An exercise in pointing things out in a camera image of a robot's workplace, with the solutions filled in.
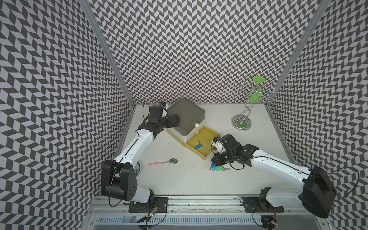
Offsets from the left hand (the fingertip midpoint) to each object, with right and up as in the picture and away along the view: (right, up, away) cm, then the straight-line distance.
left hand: (173, 121), depth 86 cm
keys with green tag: (+29, -28, -1) cm, 40 cm away
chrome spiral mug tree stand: (+49, +18, -4) cm, 53 cm away
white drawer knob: (+14, -2, -2) cm, 15 cm away
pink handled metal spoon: (-1, -26, +3) cm, 26 cm away
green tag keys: (+31, -29, -1) cm, 42 cm away
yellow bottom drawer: (+21, -11, +12) cm, 27 cm away
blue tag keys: (+23, -25, -10) cm, 35 cm away
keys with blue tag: (+16, -17, +8) cm, 25 cm away
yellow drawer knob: (+15, -7, +4) cm, 17 cm away
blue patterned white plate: (-21, -28, -3) cm, 35 cm away
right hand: (+23, -23, -7) cm, 34 cm away
